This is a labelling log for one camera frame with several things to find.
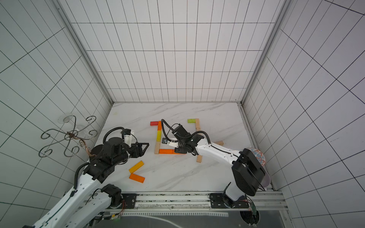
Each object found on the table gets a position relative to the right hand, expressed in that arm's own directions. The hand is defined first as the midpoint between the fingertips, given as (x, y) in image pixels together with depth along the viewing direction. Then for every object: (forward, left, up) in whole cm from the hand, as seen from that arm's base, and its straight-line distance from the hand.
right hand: (179, 137), depth 87 cm
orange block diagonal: (+15, +17, -11) cm, 26 cm away
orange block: (-6, +9, -8) cm, 14 cm away
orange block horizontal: (-23, +24, -10) cm, 35 cm away
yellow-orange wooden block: (-17, +26, -10) cm, 32 cm away
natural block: (-2, +16, -10) cm, 19 cm away
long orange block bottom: (-12, +2, +4) cm, 13 cm away
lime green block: (+20, -7, -9) cm, 23 cm away
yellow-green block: (+6, +16, -9) cm, 19 cm away
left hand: (-11, +19, +6) cm, 23 cm away
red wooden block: (+17, +22, -10) cm, 30 cm away
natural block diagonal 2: (-8, -13, -11) cm, 19 cm away
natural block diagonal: (+18, -12, -11) cm, 24 cm away
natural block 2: (+14, -12, -10) cm, 21 cm away
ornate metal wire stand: (-15, +48, +21) cm, 54 cm away
